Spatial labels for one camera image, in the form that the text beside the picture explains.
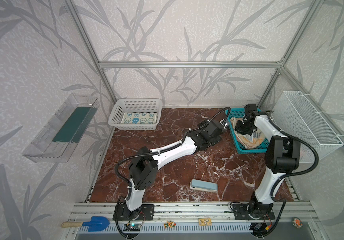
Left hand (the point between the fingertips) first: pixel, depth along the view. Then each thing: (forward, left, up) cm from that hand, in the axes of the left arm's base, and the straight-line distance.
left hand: (213, 123), depth 83 cm
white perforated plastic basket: (+31, +55, -18) cm, 65 cm away
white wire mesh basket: (-5, -36, +14) cm, 39 cm away
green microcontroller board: (-47, +42, -22) cm, 66 cm away
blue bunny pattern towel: (+20, +50, -21) cm, 58 cm away
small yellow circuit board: (-45, +6, -20) cm, 49 cm away
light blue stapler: (-29, +6, -16) cm, 34 cm away
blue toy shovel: (-45, +58, -21) cm, 77 cm away
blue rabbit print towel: (0, -26, -18) cm, 32 cm away
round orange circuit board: (-44, -38, -19) cm, 62 cm away
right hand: (+7, -19, -12) cm, 24 cm away
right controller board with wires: (-47, -22, -25) cm, 58 cm away
